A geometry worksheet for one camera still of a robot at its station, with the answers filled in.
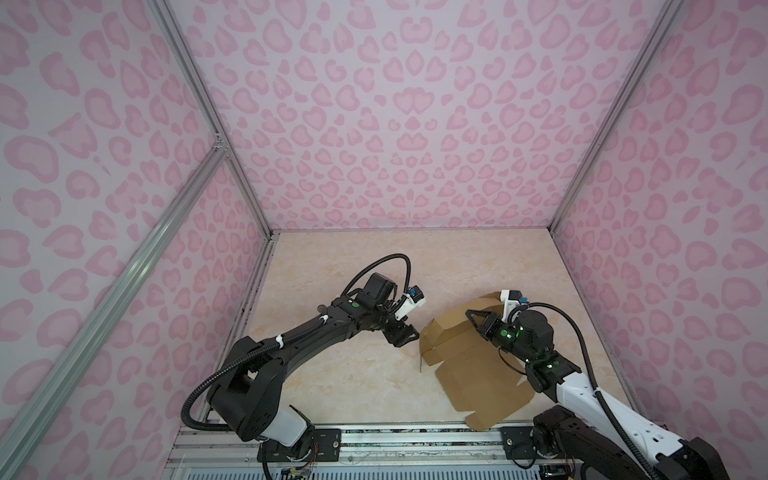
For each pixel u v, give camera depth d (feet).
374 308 2.16
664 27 2.32
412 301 2.40
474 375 2.76
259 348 1.47
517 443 2.41
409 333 2.41
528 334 2.01
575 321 2.31
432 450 2.40
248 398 1.39
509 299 2.46
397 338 2.40
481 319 2.55
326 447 2.40
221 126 2.92
